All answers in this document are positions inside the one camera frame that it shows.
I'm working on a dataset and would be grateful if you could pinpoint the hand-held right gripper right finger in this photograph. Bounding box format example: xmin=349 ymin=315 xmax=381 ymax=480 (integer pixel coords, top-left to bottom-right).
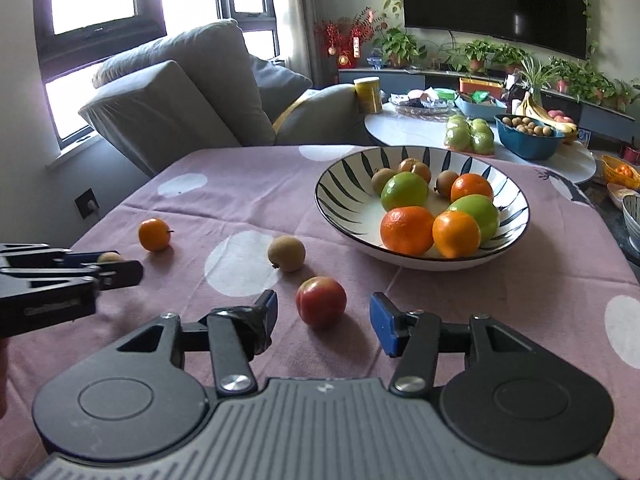
xmin=369 ymin=292 xmax=558 ymax=397

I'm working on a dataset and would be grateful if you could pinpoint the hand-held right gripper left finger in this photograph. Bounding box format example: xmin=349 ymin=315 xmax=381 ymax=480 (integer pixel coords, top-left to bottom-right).
xmin=112 ymin=289 xmax=280 ymax=397

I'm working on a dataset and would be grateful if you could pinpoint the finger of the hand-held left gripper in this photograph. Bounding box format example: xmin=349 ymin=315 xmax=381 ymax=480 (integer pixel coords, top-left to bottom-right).
xmin=0 ymin=242 xmax=123 ymax=267
xmin=0 ymin=260 xmax=144 ymax=338

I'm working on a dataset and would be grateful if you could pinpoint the large orange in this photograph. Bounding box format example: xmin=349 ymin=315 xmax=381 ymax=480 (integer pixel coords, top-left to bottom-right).
xmin=380 ymin=206 xmax=436 ymax=256

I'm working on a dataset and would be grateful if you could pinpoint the large striped ceramic bowl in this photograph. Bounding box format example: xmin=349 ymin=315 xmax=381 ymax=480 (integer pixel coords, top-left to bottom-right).
xmin=314 ymin=146 xmax=530 ymax=272

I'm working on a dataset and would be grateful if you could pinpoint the light green mango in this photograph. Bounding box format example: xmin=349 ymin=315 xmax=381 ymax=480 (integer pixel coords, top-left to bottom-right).
xmin=447 ymin=194 xmax=500 ymax=247

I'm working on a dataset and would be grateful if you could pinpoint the small orange with stem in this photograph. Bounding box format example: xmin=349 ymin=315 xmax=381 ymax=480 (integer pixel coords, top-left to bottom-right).
xmin=138 ymin=218 xmax=175 ymax=252

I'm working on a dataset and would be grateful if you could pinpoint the pink polka dot tablecloth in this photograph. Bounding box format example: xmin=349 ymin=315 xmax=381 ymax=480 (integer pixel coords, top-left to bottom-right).
xmin=0 ymin=144 xmax=640 ymax=480

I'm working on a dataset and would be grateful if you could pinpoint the grey sofa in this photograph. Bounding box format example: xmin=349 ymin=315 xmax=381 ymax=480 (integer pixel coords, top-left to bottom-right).
xmin=77 ymin=19 xmax=371 ymax=178

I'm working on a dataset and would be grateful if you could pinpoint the round white coffee table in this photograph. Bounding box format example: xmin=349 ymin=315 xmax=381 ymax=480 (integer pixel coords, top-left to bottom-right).
xmin=364 ymin=102 xmax=598 ymax=184

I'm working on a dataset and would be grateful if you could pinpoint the bag of green apples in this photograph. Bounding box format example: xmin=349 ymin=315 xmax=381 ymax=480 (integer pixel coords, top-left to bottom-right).
xmin=444 ymin=114 xmax=497 ymax=156

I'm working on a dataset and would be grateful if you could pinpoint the glass plate with snacks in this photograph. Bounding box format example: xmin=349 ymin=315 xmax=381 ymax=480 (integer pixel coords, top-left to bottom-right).
xmin=389 ymin=89 xmax=458 ymax=120

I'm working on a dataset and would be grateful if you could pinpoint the grey throw pillow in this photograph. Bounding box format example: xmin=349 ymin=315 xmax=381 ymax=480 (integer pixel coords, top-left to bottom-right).
xmin=247 ymin=55 xmax=313 ymax=126

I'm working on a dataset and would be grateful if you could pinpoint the yellow canister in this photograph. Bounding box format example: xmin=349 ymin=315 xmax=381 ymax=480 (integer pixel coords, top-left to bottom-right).
xmin=353 ymin=76 xmax=384 ymax=115

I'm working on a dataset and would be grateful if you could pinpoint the blue bowl of brown nuts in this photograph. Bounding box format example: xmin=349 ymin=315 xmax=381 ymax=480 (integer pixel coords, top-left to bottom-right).
xmin=494 ymin=114 xmax=566 ymax=161

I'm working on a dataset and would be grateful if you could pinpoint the blue basket with packets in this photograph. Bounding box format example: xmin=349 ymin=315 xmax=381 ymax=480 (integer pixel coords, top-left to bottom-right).
xmin=454 ymin=92 xmax=508 ymax=122

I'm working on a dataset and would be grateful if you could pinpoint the dark framed window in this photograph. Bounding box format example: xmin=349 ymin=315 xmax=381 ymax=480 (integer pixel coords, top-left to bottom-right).
xmin=32 ymin=0 xmax=281 ymax=151

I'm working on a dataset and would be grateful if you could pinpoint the grey television cabinet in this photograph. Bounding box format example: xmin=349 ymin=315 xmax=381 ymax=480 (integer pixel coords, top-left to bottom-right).
xmin=337 ymin=65 xmax=640 ymax=136

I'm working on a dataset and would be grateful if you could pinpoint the glass side table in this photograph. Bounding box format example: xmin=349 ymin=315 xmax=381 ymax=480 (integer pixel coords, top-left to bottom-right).
xmin=580 ymin=180 xmax=640 ymax=261

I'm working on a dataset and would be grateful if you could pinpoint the orange box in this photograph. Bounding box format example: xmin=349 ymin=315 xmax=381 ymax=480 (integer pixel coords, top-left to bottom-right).
xmin=459 ymin=77 xmax=503 ymax=96

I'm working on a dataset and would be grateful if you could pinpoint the bunch of bananas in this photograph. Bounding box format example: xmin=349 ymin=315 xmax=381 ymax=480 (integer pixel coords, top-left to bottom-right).
xmin=514 ymin=92 xmax=578 ymax=133

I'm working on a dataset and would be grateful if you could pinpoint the small striped bowl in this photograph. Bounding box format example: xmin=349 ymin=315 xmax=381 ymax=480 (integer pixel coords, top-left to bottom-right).
xmin=621 ymin=194 xmax=640 ymax=253

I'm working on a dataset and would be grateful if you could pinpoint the beige small plate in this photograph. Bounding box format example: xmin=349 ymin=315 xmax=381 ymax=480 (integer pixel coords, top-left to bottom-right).
xmin=606 ymin=182 xmax=640 ymax=208

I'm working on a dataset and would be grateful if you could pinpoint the potted green plant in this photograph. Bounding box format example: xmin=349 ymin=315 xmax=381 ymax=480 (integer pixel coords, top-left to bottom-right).
xmin=492 ymin=45 xmax=528 ymax=75
xmin=457 ymin=40 xmax=496 ymax=73
xmin=605 ymin=79 xmax=640 ymax=111
xmin=547 ymin=57 xmax=608 ymax=103
xmin=372 ymin=27 xmax=426 ymax=68

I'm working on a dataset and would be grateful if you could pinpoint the orange basket of tangerines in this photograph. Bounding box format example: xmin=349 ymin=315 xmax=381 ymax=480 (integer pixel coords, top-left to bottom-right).
xmin=600 ymin=155 xmax=640 ymax=183

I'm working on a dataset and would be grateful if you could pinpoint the red berry branch decoration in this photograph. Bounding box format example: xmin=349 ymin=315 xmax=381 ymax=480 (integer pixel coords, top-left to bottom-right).
xmin=314 ymin=7 xmax=388 ymax=68

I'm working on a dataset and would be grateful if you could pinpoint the spider plant in vase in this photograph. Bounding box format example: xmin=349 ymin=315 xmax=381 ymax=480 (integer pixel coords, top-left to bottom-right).
xmin=515 ymin=55 xmax=556 ymax=106

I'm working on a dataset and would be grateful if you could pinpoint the beige curtain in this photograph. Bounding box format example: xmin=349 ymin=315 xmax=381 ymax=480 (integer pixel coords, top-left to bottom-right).
xmin=277 ymin=0 xmax=313 ymax=81

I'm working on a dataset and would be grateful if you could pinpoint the black wall socket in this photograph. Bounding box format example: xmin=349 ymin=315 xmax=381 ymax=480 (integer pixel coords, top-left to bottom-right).
xmin=74 ymin=188 xmax=99 ymax=219

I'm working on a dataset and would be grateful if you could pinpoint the black wall television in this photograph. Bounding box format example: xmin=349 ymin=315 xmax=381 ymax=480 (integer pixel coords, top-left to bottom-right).
xmin=400 ymin=0 xmax=588 ymax=60

